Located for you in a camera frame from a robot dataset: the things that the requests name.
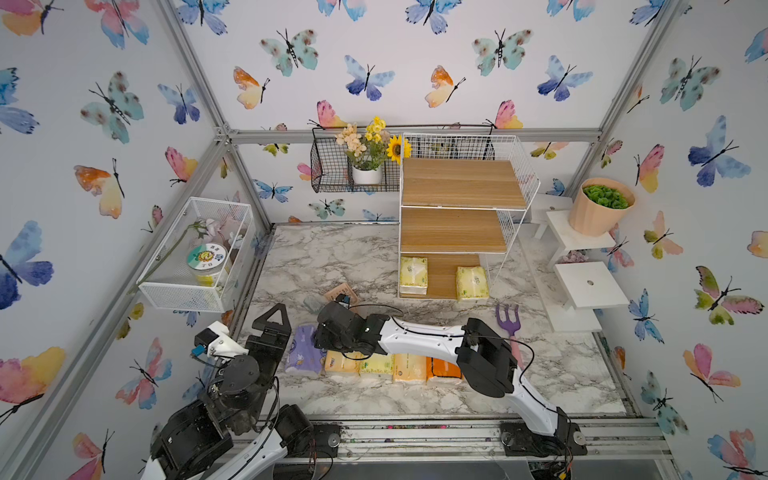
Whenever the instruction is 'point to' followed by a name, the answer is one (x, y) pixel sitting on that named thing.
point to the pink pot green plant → (599, 206)
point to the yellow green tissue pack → (378, 363)
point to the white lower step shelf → (589, 286)
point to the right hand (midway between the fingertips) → (313, 339)
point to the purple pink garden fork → (510, 327)
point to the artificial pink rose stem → (228, 222)
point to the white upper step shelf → (562, 237)
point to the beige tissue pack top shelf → (408, 366)
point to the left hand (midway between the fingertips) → (286, 315)
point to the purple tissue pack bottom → (303, 354)
